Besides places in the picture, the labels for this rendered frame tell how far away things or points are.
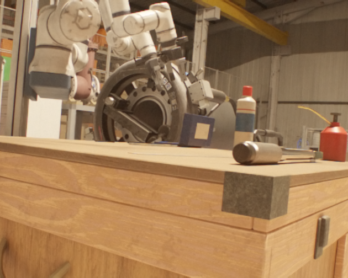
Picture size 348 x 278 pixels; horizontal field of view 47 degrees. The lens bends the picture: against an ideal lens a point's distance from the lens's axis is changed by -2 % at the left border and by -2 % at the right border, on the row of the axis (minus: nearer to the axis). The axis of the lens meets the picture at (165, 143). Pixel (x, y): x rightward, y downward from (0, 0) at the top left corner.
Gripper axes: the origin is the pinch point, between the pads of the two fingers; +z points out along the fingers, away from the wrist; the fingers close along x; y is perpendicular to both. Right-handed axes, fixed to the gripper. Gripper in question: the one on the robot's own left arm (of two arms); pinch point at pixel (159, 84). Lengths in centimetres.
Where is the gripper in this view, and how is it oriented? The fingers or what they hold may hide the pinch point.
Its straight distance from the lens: 225.9
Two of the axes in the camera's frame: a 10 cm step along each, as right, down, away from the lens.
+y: 9.4, -3.3, 1.1
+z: 3.3, 9.4, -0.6
